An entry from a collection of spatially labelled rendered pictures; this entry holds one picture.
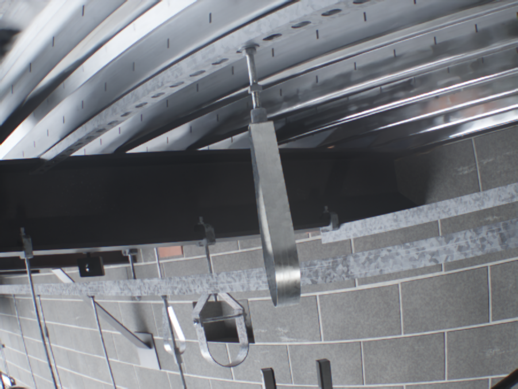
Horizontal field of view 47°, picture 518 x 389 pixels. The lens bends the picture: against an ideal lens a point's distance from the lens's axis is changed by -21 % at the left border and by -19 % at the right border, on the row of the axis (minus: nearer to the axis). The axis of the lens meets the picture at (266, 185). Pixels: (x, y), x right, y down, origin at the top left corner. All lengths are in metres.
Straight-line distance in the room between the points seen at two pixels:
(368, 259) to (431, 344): 1.19
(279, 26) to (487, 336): 1.52
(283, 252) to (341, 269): 0.40
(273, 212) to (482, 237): 0.34
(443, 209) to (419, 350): 0.76
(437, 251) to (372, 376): 1.49
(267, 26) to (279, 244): 0.24
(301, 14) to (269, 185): 0.20
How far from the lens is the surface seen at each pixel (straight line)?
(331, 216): 1.88
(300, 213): 1.96
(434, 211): 1.68
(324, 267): 1.18
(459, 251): 0.99
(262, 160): 0.79
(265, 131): 0.81
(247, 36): 0.82
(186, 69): 0.92
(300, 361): 2.72
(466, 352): 2.17
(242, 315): 1.67
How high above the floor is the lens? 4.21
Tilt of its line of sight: 6 degrees up
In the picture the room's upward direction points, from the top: 8 degrees counter-clockwise
